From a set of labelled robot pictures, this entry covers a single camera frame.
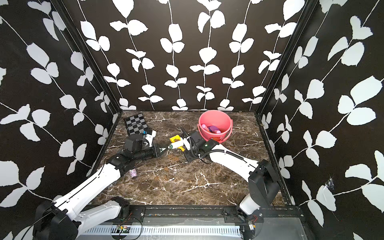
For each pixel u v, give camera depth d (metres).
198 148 0.62
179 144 0.85
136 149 0.61
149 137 0.72
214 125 1.07
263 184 0.43
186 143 0.67
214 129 0.99
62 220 0.37
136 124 1.08
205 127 0.90
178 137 0.91
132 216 0.72
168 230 0.70
